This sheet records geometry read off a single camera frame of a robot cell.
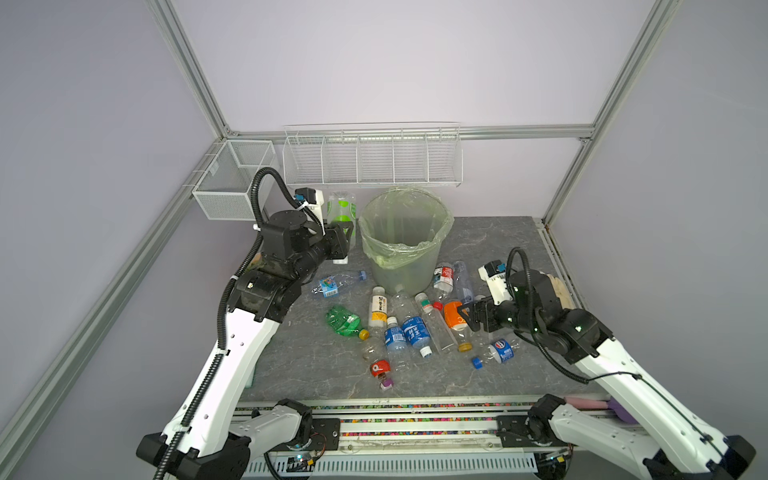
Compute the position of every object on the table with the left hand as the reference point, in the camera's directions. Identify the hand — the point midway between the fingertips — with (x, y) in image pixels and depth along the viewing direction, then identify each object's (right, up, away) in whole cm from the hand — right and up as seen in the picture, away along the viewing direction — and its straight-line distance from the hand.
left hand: (345, 229), depth 65 cm
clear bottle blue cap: (+33, -15, +34) cm, 50 cm away
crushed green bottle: (-5, -27, +26) cm, 38 cm away
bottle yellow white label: (+6, -25, +24) cm, 35 cm away
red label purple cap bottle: (+7, -37, +15) cm, 40 cm away
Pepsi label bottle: (+40, -33, +18) cm, 55 cm away
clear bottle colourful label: (-11, -16, +31) cm, 37 cm away
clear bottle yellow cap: (+5, -34, +23) cm, 42 cm away
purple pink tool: (+60, -44, +12) cm, 75 cm away
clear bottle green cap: (+26, -31, +24) cm, 47 cm away
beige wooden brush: (+68, -22, +33) cm, 79 cm away
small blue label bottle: (+12, -32, +18) cm, 38 cm away
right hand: (+30, -18, +7) cm, 35 cm away
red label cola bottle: (+27, -14, +32) cm, 44 cm away
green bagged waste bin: (+13, +2, +38) cm, 40 cm away
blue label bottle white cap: (+17, -28, +20) cm, 38 cm away
